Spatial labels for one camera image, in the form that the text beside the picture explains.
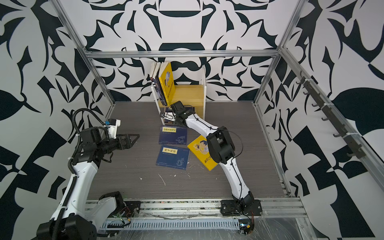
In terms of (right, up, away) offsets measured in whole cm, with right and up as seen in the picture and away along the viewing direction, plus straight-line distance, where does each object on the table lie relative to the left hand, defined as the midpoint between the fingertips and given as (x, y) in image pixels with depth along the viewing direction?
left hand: (132, 133), depth 76 cm
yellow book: (+35, -10, +17) cm, 40 cm away
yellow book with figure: (+16, +28, +6) cm, 33 cm away
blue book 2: (+19, -16, +15) cm, 29 cm away
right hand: (+20, +12, +23) cm, 33 cm away
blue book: (+17, -3, +26) cm, 31 cm away
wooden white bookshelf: (+31, +22, +20) cm, 43 cm away
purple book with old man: (+12, +25, +2) cm, 28 cm away
